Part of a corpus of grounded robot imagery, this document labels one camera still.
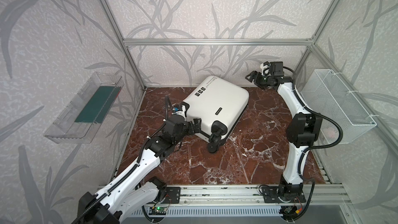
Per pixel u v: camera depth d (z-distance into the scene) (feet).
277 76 2.35
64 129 1.95
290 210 2.43
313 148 1.86
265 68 2.78
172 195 2.45
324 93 2.34
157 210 2.32
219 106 2.71
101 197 1.28
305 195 2.43
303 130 1.78
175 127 1.78
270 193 2.42
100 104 2.10
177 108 2.18
